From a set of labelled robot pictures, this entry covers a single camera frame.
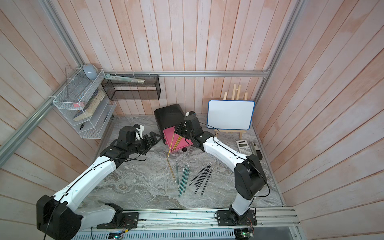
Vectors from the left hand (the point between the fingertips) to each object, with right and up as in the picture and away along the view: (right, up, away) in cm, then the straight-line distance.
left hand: (158, 142), depth 78 cm
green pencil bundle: (+13, -23, +7) cm, 28 cm away
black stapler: (+60, -7, +17) cm, 62 cm away
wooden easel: (+44, +29, +12) cm, 54 cm away
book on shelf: (-37, +25, +7) cm, 46 cm away
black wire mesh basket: (-32, +36, +28) cm, 56 cm away
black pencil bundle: (+28, -19, +12) cm, 36 cm away
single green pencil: (+9, -18, +13) cm, 23 cm away
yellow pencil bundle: (+3, -12, +17) cm, 21 cm away
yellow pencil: (+9, -1, +12) cm, 15 cm away
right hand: (+7, +9, +5) cm, 13 cm away
